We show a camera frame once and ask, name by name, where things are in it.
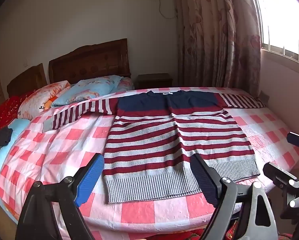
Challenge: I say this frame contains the red grey striped sweater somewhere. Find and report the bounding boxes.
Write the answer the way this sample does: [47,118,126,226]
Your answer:
[43,90,269,204]

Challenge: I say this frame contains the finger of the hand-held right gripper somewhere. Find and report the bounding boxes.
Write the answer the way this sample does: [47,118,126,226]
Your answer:
[263,162,299,227]
[286,132,299,153]

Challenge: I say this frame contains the light blue floral pillow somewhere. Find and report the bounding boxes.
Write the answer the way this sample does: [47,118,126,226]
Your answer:
[51,75,122,107]

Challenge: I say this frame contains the large wooden headboard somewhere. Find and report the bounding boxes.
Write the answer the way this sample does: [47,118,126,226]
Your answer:
[49,38,131,84]

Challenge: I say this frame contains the pink floral pillow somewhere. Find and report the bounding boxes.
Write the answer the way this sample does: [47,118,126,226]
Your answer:
[117,77,135,92]

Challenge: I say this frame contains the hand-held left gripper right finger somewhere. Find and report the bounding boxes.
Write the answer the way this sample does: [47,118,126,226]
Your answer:
[189,153,278,240]

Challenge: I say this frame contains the small wooden headboard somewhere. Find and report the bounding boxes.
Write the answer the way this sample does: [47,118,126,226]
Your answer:
[6,63,48,98]

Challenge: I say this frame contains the bed with pink checked sheet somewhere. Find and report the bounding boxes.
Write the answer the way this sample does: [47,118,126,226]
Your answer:
[0,86,299,233]

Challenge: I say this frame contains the orange floral pillow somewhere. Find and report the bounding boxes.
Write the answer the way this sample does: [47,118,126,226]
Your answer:
[17,80,71,120]

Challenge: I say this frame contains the plain light blue sheet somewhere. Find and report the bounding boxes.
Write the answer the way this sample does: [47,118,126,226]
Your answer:
[0,118,31,177]

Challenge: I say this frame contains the thin wall cable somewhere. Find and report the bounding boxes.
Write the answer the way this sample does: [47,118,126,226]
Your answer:
[157,0,177,20]

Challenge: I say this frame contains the red floral cloth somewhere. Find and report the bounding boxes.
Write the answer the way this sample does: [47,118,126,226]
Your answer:
[137,221,299,240]

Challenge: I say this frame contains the red patterned blanket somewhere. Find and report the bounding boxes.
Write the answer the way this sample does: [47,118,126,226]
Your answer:
[0,90,36,140]

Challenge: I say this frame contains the dark grey cloth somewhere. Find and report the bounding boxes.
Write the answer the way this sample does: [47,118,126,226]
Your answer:
[0,126,13,154]

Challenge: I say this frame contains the dark wooden nightstand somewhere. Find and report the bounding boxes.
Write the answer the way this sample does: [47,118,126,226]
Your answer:
[136,73,173,90]

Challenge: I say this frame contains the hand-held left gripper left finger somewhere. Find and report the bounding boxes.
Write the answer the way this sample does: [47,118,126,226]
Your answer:
[14,153,105,240]

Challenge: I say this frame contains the pink floral curtain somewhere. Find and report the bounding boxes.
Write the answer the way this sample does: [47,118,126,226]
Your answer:
[171,0,262,97]

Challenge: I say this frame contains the window with metal grille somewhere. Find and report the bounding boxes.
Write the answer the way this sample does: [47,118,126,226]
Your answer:
[249,0,299,68]

